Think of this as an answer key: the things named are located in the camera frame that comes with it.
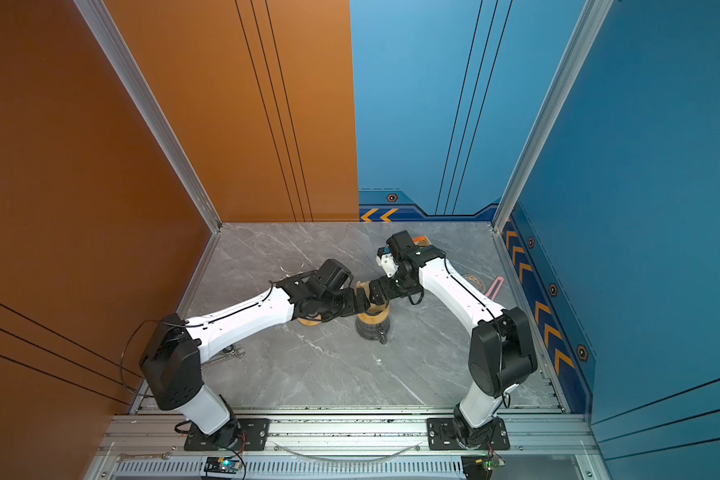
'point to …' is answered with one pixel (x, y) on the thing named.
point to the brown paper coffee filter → (365, 286)
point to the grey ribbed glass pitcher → (374, 324)
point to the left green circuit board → (228, 464)
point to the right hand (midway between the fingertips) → (384, 293)
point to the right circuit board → (479, 467)
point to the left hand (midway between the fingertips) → (361, 305)
